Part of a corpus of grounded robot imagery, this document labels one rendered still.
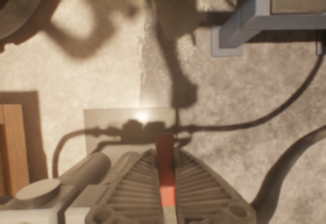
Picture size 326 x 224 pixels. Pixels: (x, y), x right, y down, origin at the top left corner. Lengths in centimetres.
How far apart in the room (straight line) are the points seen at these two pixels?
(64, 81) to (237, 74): 77
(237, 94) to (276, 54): 25
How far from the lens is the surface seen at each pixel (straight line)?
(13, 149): 80
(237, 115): 72
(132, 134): 65
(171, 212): 20
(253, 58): 78
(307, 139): 57
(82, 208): 24
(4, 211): 30
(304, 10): 58
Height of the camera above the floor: 63
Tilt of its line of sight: 86 degrees down
